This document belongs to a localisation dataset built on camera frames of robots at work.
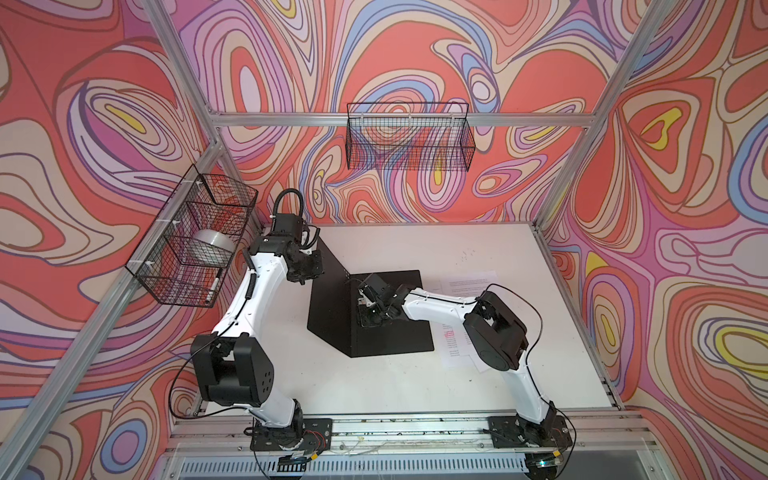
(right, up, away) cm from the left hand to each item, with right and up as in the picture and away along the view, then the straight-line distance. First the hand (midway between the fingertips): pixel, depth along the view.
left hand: (324, 267), depth 84 cm
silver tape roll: (-25, +5, -13) cm, 29 cm away
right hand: (+10, -19, +7) cm, 23 cm away
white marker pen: (-25, -5, -12) cm, 28 cm away
